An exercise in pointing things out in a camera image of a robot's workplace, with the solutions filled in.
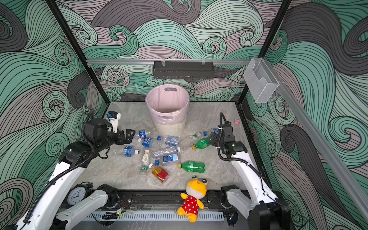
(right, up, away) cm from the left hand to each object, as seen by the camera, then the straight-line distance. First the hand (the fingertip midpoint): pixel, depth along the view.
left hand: (126, 129), depth 69 cm
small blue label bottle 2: (+44, -6, +29) cm, 53 cm away
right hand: (+49, -7, +13) cm, 51 cm away
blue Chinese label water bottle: (+6, -11, +21) cm, 24 cm away
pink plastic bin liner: (+18, +14, +32) cm, 39 cm away
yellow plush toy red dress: (+35, -30, +1) cm, 46 cm away
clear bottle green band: (+31, -11, +24) cm, 41 cm away
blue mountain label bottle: (+20, -19, +14) cm, 31 cm away
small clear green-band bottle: (+5, -26, +12) cm, 29 cm away
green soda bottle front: (+34, -22, +11) cm, 42 cm away
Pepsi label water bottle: (+1, -6, +26) cm, 26 cm away
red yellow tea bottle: (+14, -25, +9) cm, 30 cm away
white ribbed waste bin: (+23, -3, +29) cm, 37 cm away
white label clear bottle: (+6, -17, +15) cm, 23 cm away
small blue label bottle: (-5, -16, +17) cm, 23 cm away
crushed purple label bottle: (+14, -16, +17) cm, 27 cm away
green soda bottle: (+41, -12, +21) cm, 48 cm away
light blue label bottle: (+21, -10, +23) cm, 32 cm away
